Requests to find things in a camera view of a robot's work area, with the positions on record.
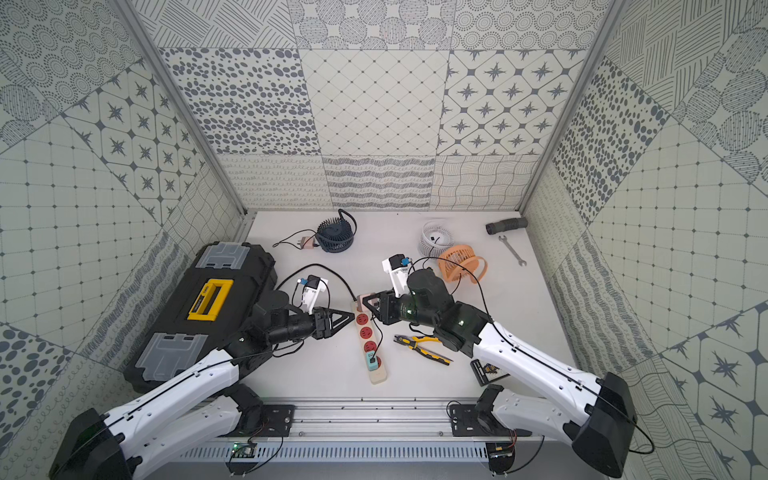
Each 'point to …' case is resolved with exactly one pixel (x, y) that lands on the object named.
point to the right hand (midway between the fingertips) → (368, 303)
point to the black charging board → (486, 374)
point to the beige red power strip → (365, 324)
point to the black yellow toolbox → (225, 284)
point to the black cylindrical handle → (506, 225)
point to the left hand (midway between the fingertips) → (346, 307)
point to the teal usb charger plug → (372, 366)
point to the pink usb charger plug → (359, 304)
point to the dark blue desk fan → (335, 235)
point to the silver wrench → (513, 252)
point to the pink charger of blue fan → (307, 244)
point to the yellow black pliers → (413, 341)
